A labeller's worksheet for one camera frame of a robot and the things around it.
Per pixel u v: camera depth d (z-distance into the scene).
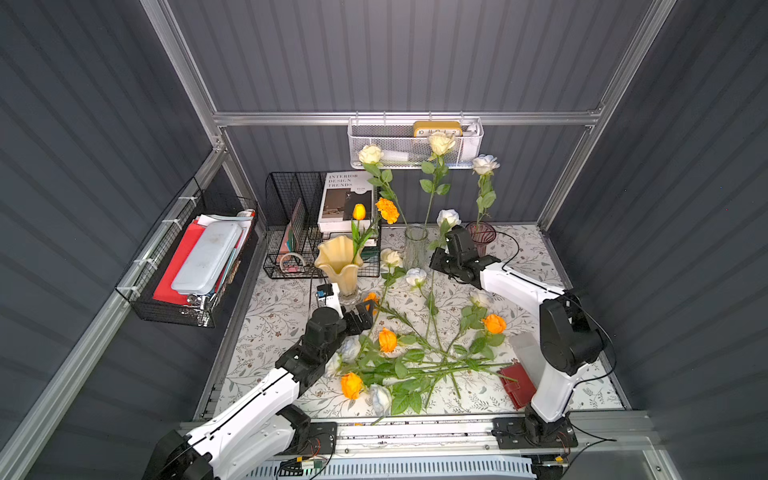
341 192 0.98
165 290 0.66
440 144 0.79
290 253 1.04
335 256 0.89
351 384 0.79
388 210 0.77
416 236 0.96
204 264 0.69
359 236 0.84
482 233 0.94
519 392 0.79
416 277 0.97
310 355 0.61
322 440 0.74
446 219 0.94
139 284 0.61
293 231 1.05
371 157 0.81
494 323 0.89
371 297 0.97
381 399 0.75
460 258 0.72
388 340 0.85
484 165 0.85
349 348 0.83
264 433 0.57
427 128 0.87
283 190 1.12
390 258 1.05
